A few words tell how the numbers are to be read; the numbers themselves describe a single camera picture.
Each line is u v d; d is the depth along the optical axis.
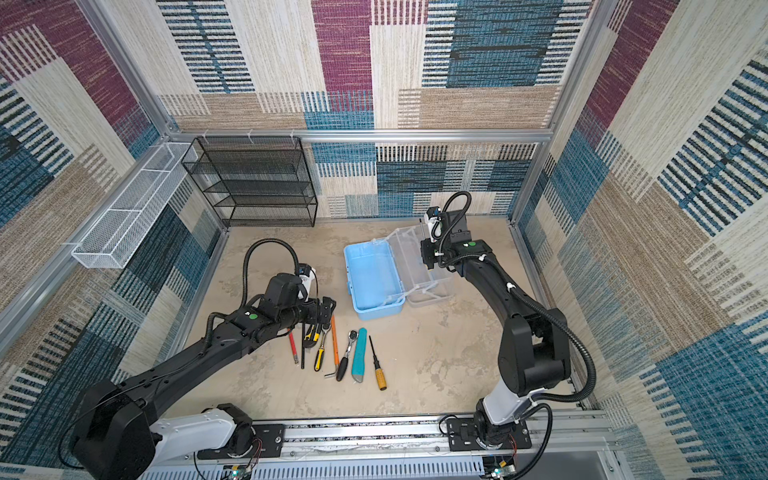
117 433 0.39
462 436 0.73
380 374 0.83
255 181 1.11
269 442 0.73
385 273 1.00
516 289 0.51
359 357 0.87
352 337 0.89
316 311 0.74
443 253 0.66
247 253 0.66
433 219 0.79
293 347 0.88
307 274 0.75
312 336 0.89
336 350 0.88
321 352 0.87
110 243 0.70
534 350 0.45
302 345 0.89
